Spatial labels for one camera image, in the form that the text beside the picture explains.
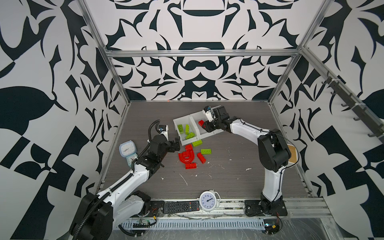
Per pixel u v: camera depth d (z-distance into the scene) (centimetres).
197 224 71
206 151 94
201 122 97
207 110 86
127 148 92
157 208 74
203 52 92
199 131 95
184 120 103
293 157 87
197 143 96
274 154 52
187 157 91
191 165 87
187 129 101
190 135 100
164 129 72
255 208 74
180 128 101
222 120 76
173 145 74
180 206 74
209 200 74
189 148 94
